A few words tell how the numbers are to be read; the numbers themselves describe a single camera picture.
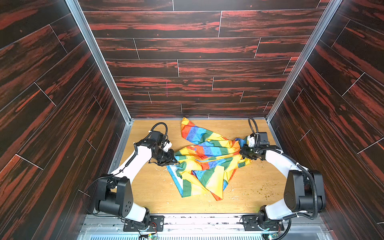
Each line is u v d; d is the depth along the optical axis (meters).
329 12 0.68
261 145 0.71
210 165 0.91
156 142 0.70
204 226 0.74
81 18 0.69
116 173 0.45
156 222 0.74
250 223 0.73
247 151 0.82
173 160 0.81
